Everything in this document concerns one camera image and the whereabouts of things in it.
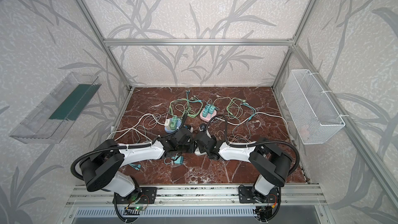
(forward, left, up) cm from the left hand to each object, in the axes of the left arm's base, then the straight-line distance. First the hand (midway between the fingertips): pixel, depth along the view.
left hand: (199, 142), depth 87 cm
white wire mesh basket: (-1, -48, +31) cm, 57 cm away
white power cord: (+16, +35, -5) cm, 39 cm away
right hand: (+4, -2, 0) cm, 5 cm away
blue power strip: (+9, +19, -1) cm, 21 cm away
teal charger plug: (-10, +10, -1) cm, 14 cm away
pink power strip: (+19, -6, -1) cm, 20 cm away
